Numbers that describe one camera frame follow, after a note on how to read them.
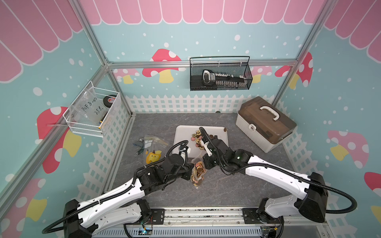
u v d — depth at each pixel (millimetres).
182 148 611
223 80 874
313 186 410
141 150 973
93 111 700
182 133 1101
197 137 1034
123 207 594
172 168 527
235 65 924
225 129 1086
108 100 809
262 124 876
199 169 854
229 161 552
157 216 742
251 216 740
